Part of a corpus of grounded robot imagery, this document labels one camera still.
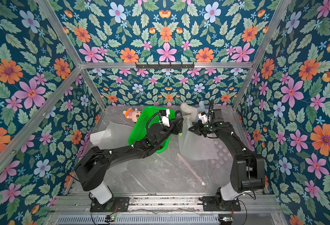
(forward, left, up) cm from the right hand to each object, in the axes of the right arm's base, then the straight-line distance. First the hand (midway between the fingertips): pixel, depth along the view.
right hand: (192, 127), depth 83 cm
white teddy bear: (+24, -2, -11) cm, 26 cm away
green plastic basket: (+6, +37, -11) cm, 39 cm away
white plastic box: (-1, +67, -13) cm, 68 cm away
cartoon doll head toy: (+20, +45, -11) cm, 50 cm away
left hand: (-1, +6, +10) cm, 12 cm away
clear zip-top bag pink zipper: (-19, 0, -18) cm, 26 cm away
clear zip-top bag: (-3, -1, -16) cm, 17 cm away
